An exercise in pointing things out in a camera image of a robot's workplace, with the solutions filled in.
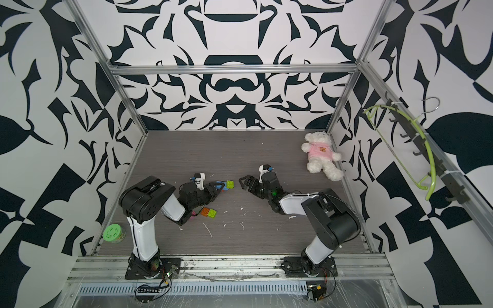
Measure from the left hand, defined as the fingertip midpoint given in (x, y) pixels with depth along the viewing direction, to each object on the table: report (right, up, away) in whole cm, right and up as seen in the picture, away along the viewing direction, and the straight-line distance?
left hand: (223, 182), depth 93 cm
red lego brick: (0, -4, -2) cm, 4 cm away
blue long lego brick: (-1, -1, -2) cm, 3 cm away
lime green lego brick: (+3, -1, 0) cm, 3 cm away
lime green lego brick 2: (-4, -13, -6) cm, 15 cm away
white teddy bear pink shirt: (+49, +13, +6) cm, 51 cm away
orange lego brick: (-7, -12, -7) cm, 15 cm away
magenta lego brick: (-11, -10, -14) cm, 20 cm away
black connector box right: (+37, -36, -22) cm, 56 cm away
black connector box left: (-25, -37, -21) cm, 49 cm away
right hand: (+10, +1, -3) cm, 10 cm away
